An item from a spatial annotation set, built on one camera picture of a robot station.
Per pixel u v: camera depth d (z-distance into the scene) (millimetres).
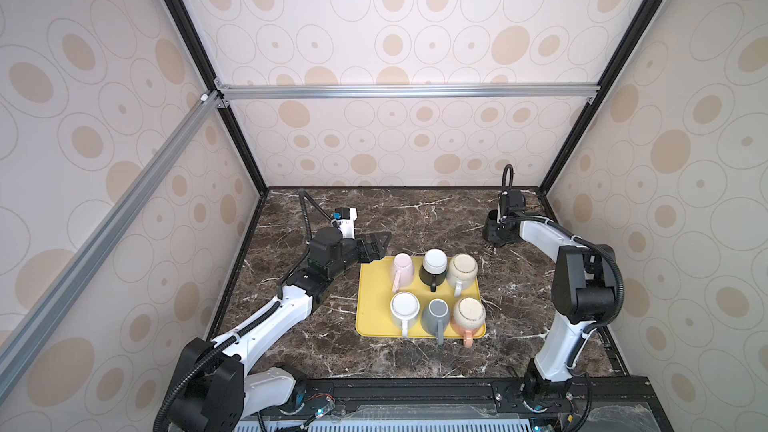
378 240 1042
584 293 513
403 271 875
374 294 913
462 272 869
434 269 875
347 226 714
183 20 753
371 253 703
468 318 778
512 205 787
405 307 818
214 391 397
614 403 731
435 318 780
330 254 607
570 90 904
